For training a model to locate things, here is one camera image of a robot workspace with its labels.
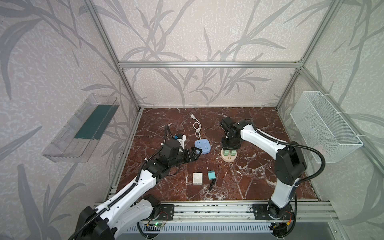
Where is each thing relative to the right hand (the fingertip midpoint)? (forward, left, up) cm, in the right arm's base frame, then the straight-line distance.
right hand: (225, 144), depth 89 cm
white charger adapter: (-18, +16, -6) cm, 25 cm away
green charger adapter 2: (-4, -1, -3) cm, 5 cm away
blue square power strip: (+4, +13, -6) cm, 15 cm away
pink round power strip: (-6, -2, -7) cm, 10 cm away
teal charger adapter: (-16, +8, -7) cm, 19 cm away
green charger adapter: (-4, -5, -3) cm, 7 cm away
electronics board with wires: (-38, +34, -8) cm, 51 cm away
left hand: (-8, +15, +10) cm, 20 cm away
